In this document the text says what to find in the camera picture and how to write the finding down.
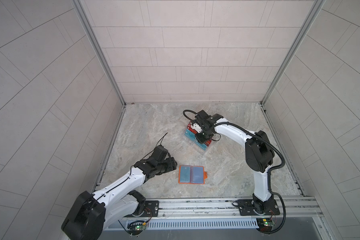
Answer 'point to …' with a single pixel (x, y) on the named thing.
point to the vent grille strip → (199, 223)
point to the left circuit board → (135, 229)
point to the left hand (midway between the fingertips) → (177, 164)
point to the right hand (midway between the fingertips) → (198, 141)
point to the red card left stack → (189, 127)
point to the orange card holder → (192, 174)
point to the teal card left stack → (190, 134)
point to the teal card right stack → (204, 146)
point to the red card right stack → (208, 142)
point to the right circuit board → (266, 225)
